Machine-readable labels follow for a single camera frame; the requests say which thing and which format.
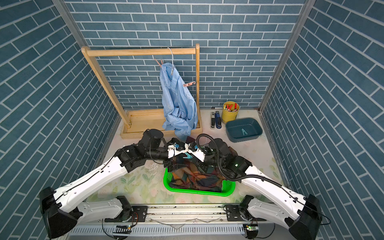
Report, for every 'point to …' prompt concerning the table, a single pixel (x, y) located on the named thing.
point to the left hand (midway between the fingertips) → (188, 155)
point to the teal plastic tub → (251, 125)
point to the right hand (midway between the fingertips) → (192, 157)
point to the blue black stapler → (218, 120)
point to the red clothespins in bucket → (228, 108)
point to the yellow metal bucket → (229, 112)
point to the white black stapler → (213, 120)
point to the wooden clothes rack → (137, 121)
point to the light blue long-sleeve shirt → (179, 102)
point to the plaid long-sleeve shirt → (185, 172)
